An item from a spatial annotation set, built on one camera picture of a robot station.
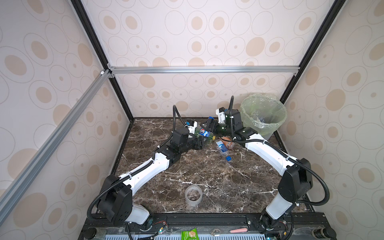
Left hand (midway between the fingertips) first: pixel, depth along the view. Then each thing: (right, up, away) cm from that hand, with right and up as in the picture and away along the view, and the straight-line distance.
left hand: (208, 136), depth 76 cm
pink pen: (+14, -45, -5) cm, 47 cm away
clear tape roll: (-8, -36, +3) cm, 37 cm away
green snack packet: (-8, -45, -8) cm, 46 cm away
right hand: (-2, +6, +4) cm, 7 cm away
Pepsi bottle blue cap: (-3, +2, 0) cm, 4 cm away
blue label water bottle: (+11, -9, +19) cm, 24 cm away
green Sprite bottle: (-1, -1, 0) cm, 2 cm away
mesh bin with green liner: (+39, +15, +23) cm, 48 cm away
